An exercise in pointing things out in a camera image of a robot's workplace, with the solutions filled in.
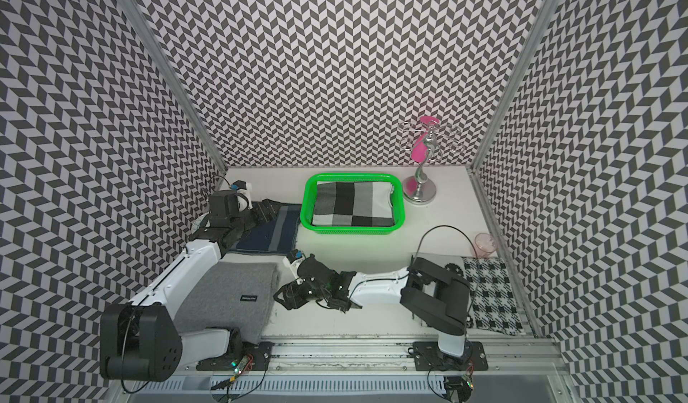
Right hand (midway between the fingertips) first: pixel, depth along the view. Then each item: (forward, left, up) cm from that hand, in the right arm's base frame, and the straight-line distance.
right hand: (283, 298), depth 77 cm
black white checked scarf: (+38, -23, -5) cm, 45 cm away
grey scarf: (+2, +20, -3) cm, 20 cm away
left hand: (+25, +5, +10) cm, 27 cm away
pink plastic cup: (+21, -67, -7) cm, 71 cm away
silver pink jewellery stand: (+45, -44, +22) cm, 67 cm away
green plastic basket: (+37, -3, +2) cm, 37 cm away
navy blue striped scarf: (+23, +8, -4) cm, 24 cm away
